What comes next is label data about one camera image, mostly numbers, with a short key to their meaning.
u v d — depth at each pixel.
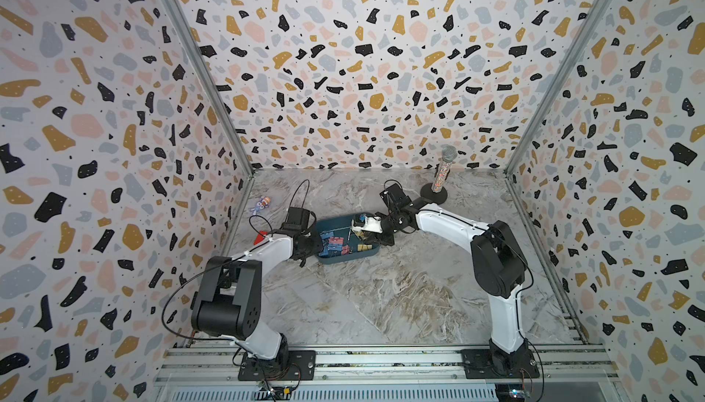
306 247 0.85
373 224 0.81
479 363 0.73
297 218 0.76
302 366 0.73
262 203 1.07
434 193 1.06
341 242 0.97
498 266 0.52
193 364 0.75
